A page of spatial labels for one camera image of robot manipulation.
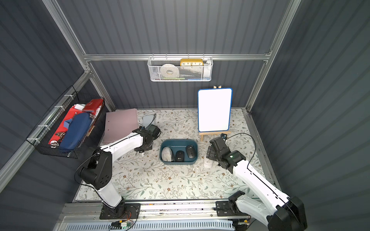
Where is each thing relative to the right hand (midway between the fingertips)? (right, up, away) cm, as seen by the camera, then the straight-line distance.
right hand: (217, 151), depth 81 cm
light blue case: (-50, +19, +32) cm, 62 cm away
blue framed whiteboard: (-1, +26, +7) cm, 27 cm away
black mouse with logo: (-22, -5, +9) cm, 25 cm away
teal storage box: (-23, +1, +16) cm, 28 cm away
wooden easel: (-7, +9, +14) cm, 19 cm away
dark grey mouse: (-15, -2, +12) cm, 20 cm away
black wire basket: (-81, +12, -18) cm, 84 cm away
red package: (-70, +25, -3) cm, 74 cm away
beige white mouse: (-31, -3, +7) cm, 32 cm away
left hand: (-46, +2, +8) cm, 46 cm away
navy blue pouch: (-71, +14, -12) cm, 73 cm away
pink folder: (-71, +16, +32) cm, 80 cm away
